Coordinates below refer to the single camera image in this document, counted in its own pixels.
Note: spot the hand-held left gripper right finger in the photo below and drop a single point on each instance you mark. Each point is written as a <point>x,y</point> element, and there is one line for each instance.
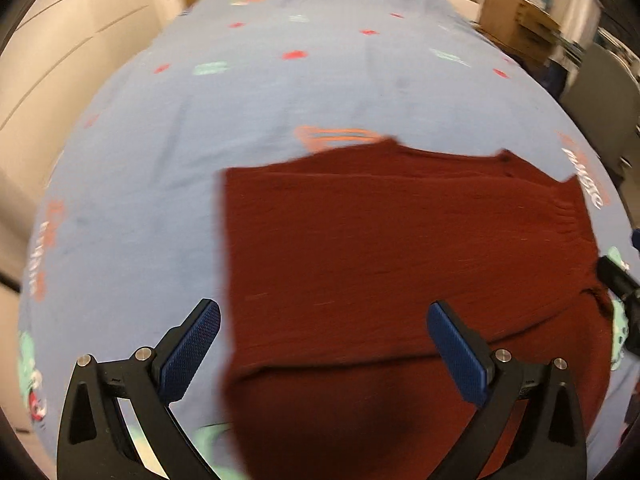
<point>457,355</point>

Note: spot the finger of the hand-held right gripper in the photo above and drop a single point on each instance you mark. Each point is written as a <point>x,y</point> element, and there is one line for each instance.
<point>620,280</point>

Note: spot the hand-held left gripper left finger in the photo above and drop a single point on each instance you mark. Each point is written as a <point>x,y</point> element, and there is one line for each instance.
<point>192,352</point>

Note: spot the dark red knitted sweater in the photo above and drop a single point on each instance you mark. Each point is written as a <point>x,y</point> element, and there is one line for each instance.
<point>375,260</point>

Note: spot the grey chair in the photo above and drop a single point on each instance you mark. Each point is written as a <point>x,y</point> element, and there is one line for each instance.
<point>607,90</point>

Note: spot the dark blue backpack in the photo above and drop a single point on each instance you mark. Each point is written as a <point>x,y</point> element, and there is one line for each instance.
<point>552,77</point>

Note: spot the blue printed bed blanket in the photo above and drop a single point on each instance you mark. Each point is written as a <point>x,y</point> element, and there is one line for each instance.
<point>200,110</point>

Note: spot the wooden bedside cabinet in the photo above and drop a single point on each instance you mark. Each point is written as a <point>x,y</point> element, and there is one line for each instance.
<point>520,25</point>

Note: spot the white wardrobe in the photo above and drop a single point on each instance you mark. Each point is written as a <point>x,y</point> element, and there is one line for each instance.
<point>60,60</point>

